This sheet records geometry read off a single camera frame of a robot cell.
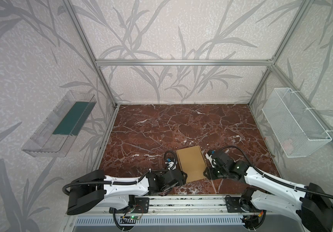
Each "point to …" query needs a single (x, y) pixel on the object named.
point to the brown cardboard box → (192, 163)
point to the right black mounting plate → (233, 205)
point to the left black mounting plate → (142, 205)
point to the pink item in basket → (287, 144)
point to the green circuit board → (134, 217)
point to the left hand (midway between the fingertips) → (186, 179)
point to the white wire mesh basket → (298, 134)
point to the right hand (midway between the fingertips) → (204, 173)
